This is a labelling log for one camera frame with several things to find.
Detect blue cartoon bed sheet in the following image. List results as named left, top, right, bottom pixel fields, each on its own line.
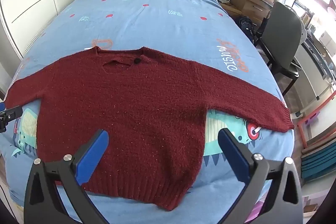
left=14, top=0, right=294, bottom=223

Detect dark office chair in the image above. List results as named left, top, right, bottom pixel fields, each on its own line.
left=254, top=2, right=302, bottom=95

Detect dark red knitted sweater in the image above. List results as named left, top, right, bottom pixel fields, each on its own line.
left=5, top=47, right=293, bottom=210

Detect wooden drawer cabinet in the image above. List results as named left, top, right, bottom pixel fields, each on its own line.
left=220, top=0, right=274, bottom=27

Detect teal folded mats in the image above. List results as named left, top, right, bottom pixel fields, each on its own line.
left=301, top=141, right=335, bottom=181

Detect black bag on floor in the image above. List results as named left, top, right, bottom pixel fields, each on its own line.
left=236, top=16, right=255, bottom=43

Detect desk by window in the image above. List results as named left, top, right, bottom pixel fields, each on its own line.
left=302, top=30, right=335, bottom=109

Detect red frame rack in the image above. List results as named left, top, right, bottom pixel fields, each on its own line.
left=297, top=91, right=336, bottom=148

